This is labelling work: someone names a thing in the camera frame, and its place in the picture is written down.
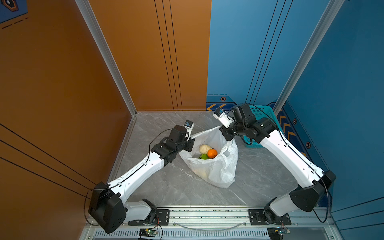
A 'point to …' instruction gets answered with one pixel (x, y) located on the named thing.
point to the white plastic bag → (219, 171)
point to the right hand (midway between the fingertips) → (219, 127)
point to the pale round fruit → (203, 148)
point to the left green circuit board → (147, 232)
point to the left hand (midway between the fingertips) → (191, 136)
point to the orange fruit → (212, 153)
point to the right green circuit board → (275, 233)
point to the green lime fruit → (204, 156)
